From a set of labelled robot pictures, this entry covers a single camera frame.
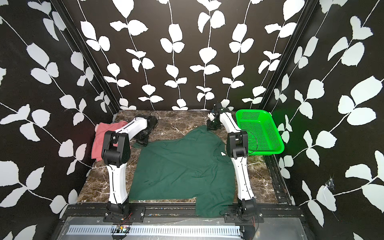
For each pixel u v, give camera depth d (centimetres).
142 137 83
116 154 57
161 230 70
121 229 70
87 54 86
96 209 76
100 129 100
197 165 92
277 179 89
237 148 69
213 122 97
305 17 73
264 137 101
